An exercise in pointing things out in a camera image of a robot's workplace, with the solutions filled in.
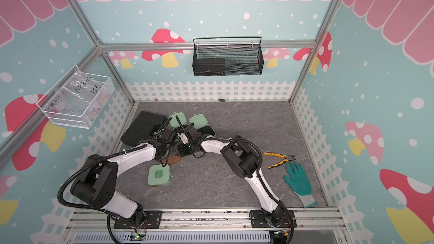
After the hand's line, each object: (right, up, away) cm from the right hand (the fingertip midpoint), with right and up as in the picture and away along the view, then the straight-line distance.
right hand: (177, 153), depth 93 cm
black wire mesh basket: (+30, +55, +1) cm, 63 cm away
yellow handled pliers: (+61, -2, -1) cm, 61 cm away
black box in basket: (+18, +47, -5) cm, 51 cm away
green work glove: (+65, -13, -9) cm, 67 cm away
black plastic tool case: (-21, +14, +7) cm, 27 cm away
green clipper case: (+11, +17, +17) cm, 26 cm away
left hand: (-4, 0, -1) cm, 4 cm away
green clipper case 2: (-7, -9, -8) cm, 14 cm away
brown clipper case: (-1, -1, -8) cm, 8 cm away
